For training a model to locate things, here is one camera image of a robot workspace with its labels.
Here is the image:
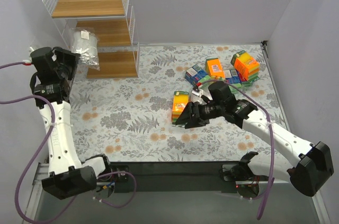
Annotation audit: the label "silver mesh scrubber pack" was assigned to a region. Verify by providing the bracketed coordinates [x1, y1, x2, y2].
[69, 27, 100, 70]

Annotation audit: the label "orange yellow sponge box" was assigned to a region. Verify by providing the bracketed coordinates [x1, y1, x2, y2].
[230, 50, 260, 86]

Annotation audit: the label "white wire wooden shelf unit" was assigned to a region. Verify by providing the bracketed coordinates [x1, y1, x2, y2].
[42, 0, 140, 79]

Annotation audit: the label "floral patterned table mat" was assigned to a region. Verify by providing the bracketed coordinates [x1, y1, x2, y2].
[70, 44, 288, 162]

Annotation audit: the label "blue label green sponges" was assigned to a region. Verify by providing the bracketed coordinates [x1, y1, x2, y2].
[185, 65, 211, 87]

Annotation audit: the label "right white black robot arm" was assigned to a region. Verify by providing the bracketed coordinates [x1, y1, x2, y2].
[175, 80, 334, 197]

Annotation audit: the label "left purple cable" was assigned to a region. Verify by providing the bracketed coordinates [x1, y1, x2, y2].
[0, 61, 138, 222]

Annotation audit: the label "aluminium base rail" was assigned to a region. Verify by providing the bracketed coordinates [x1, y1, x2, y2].
[33, 160, 318, 186]

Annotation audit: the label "blue label sponge pack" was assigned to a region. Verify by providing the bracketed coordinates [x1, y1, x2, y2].
[224, 69, 242, 89]

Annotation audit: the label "orange box sponge pack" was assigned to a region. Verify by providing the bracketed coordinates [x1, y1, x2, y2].
[205, 58, 225, 80]

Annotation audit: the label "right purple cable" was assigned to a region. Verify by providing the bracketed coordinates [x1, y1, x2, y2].
[197, 80, 276, 221]

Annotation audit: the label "purple cable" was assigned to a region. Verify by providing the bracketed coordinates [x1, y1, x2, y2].
[0, 61, 138, 222]
[197, 80, 276, 221]

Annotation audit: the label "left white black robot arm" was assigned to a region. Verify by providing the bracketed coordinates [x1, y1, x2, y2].
[30, 47, 110, 200]

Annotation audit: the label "orange green sponge pack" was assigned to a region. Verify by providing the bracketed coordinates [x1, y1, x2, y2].
[171, 91, 190, 127]

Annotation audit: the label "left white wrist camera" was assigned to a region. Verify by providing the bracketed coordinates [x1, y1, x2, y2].
[22, 46, 35, 66]

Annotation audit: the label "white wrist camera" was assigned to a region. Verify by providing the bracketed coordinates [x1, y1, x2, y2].
[192, 86, 210, 102]
[22, 46, 35, 66]

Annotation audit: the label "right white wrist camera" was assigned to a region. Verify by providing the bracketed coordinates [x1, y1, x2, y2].
[192, 86, 210, 102]

